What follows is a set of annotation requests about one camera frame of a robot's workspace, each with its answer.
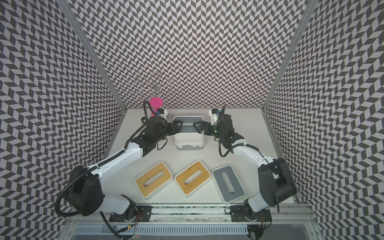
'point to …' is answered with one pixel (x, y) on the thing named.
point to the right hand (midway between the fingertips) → (198, 128)
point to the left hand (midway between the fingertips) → (179, 124)
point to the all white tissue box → (189, 143)
